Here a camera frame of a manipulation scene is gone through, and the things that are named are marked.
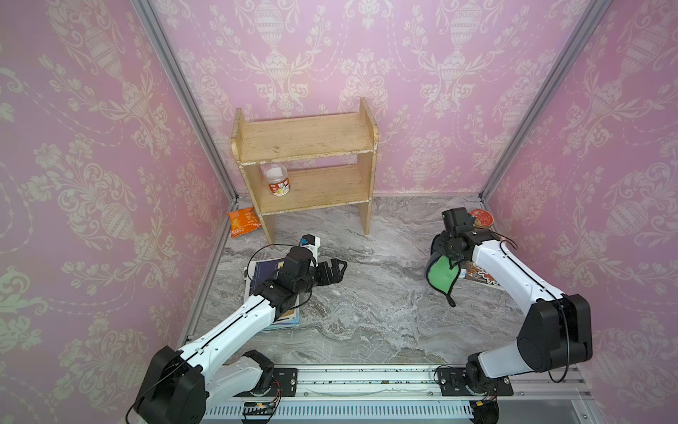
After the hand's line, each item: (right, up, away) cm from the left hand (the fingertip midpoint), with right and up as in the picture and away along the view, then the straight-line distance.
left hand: (338, 268), depth 80 cm
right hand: (+36, +6, +8) cm, 37 cm away
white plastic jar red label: (-20, +28, +8) cm, 36 cm away
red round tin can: (+60, +15, +29) cm, 68 cm away
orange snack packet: (-40, +15, +28) cm, 51 cm away
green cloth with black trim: (+33, -3, +2) cm, 33 cm away
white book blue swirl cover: (-16, -16, +2) cm, 22 cm away
